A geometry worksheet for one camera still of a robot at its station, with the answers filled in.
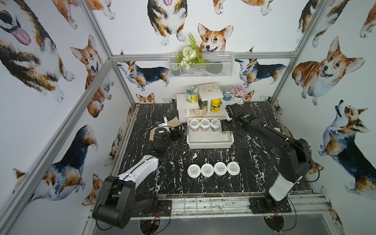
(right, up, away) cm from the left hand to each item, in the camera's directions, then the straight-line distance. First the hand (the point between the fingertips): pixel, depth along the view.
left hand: (176, 123), depth 86 cm
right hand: (+33, +1, +4) cm, 33 cm away
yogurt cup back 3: (+25, -2, +14) cm, 28 cm away
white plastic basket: (+21, -12, +15) cm, 28 cm away
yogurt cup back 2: (+18, -2, +13) cm, 22 cm away
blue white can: (+33, +18, +12) cm, 39 cm away
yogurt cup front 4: (+32, -25, -6) cm, 41 cm away
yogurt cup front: (+11, -26, -6) cm, 29 cm away
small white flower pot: (+62, -4, +4) cm, 62 cm away
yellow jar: (+26, +12, +23) cm, 37 cm away
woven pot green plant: (+16, +8, +21) cm, 27 cm away
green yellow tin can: (+9, +18, +11) cm, 23 cm away
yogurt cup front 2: (+18, -26, -5) cm, 32 cm away
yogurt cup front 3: (+25, -25, -5) cm, 36 cm away
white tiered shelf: (+22, +13, +21) cm, 33 cm away
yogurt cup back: (+11, -1, +14) cm, 18 cm away
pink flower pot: (+38, +18, +7) cm, 43 cm away
